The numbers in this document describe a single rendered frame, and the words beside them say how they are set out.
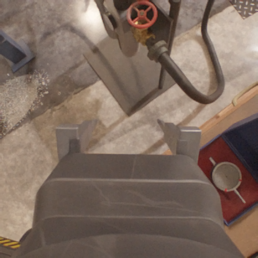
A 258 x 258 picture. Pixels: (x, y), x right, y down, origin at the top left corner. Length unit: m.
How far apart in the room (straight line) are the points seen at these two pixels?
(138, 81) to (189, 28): 0.38
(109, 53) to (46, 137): 0.53
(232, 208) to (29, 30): 1.24
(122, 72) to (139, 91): 0.13
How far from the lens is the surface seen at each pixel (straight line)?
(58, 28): 1.22
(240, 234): 0.50
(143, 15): 0.51
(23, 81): 1.18
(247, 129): 0.45
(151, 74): 0.97
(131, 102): 0.93
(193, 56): 1.05
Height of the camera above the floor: 0.90
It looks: 81 degrees down
